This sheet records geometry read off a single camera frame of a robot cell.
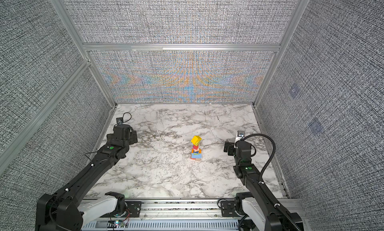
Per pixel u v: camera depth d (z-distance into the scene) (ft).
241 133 2.37
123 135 2.06
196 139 2.62
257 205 1.89
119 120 2.29
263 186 1.67
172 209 2.45
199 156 2.95
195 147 2.80
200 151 2.90
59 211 1.26
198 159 2.92
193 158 2.95
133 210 2.42
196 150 2.85
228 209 2.39
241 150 2.02
